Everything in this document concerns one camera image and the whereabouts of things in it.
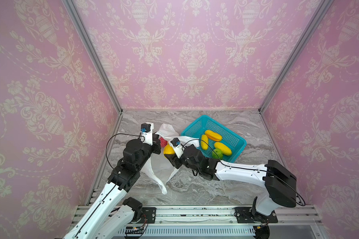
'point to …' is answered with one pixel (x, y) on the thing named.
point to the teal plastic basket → (230, 138)
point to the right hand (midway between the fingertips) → (170, 151)
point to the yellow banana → (204, 139)
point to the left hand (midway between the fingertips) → (160, 133)
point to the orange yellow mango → (213, 135)
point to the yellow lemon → (168, 150)
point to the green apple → (218, 155)
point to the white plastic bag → (159, 169)
